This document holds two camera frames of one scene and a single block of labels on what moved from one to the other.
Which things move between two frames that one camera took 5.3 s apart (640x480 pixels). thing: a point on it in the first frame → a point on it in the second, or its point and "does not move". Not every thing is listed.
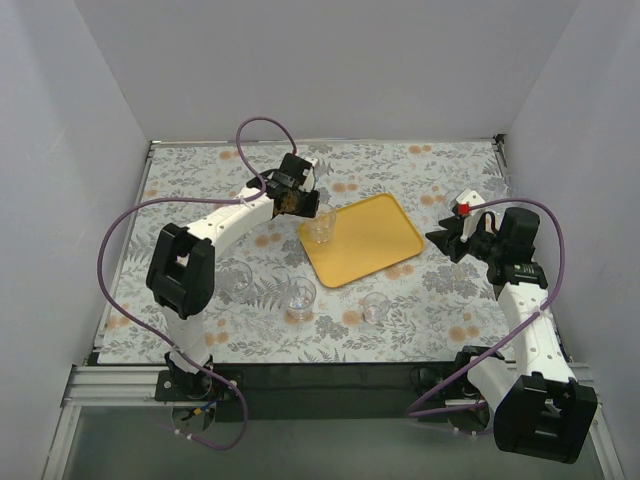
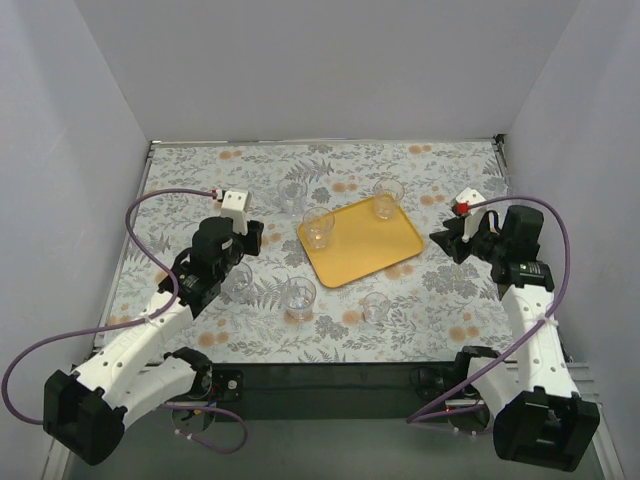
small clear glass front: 375,307 does not move
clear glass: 450,197 → 387,193
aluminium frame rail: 268,385 does not move
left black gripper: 304,204 → 252,236
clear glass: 300,296 does not move
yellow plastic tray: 368,236 does not move
